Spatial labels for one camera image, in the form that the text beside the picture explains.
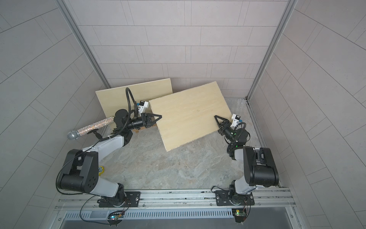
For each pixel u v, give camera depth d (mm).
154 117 738
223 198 710
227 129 749
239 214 681
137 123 695
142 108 735
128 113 652
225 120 754
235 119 784
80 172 427
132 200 711
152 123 724
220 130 755
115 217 632
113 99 808
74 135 680
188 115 779
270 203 754
